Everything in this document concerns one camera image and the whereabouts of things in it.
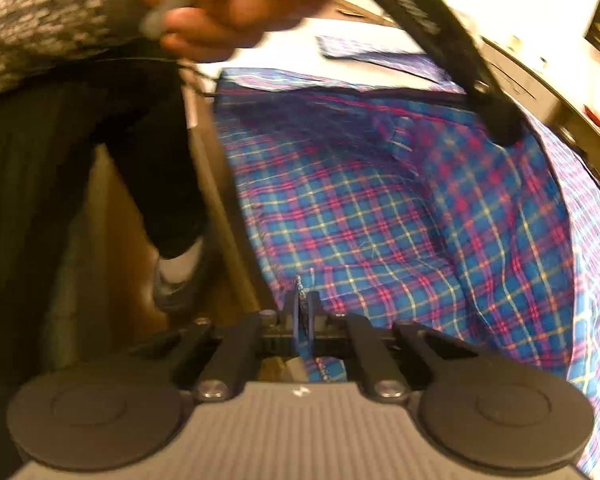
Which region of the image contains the long grey sideboard cabinet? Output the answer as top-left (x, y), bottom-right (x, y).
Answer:
top-left (480, 35), bottom-right (600, 161)

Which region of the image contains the person's left forearm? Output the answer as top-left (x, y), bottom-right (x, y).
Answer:
top-left (0, 0), bottom-right (153, 95)

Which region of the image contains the person's left hand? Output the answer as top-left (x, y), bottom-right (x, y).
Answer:
top-left (144, 0), bottom-right (342, 62)

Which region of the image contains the blue pink plaid shirt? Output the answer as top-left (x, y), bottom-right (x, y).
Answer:
top-left (212, 35), bottom-right (600, 480)

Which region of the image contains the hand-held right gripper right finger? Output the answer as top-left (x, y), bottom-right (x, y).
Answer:
top-left (300, 290), bottom-right (481, 402)

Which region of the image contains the person's grey shoe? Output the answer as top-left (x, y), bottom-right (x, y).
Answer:
top-left (151, 237), bottom-right (212, 313)

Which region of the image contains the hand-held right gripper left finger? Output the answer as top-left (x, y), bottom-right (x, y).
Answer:
top-left (127, 287), bottom-right (302, 403)

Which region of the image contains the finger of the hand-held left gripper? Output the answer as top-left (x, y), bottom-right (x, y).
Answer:
top-left (452, 35), bottom-right (525, 145)

